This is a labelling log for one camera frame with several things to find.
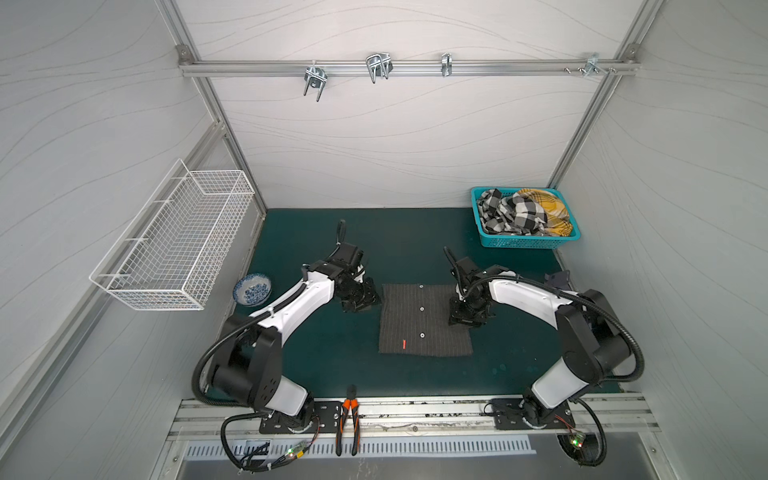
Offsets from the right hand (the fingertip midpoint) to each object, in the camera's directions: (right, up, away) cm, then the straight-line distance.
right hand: (459, 315), depth 89 cm
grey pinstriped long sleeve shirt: (-14, -1, -2) cm, 14 cm away
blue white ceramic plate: (-66, +7, +7) cm, 67 cm away
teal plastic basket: (+22, +22, +15) cm, 35 cm away
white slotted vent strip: (-17, -27, -19) cm, 37 cm away
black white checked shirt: (+23, +32, +14) cm, 42 cm away
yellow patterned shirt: (+39, +31, +16) cm, 52 cm away
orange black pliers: (-31, -18, -14) cm, 39 cm away
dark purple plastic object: (+39, +9, +15) cm, 42 cm away
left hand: (-23, +6, -4) cm, 24 cm away
